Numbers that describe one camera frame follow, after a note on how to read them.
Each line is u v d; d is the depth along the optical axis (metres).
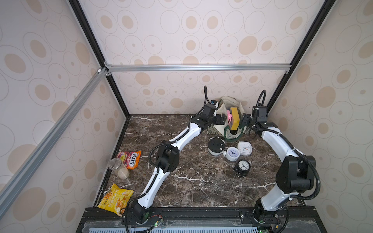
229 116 0.95
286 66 0.91
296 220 0.73
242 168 0.87
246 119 0.81
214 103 0.85
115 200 0.76
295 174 0.46
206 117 0.75
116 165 0.77
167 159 0.61
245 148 0.97
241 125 0.92
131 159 0.92
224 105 1.00
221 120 0.85
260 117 0.68
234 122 0.91
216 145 0.96
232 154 0.94
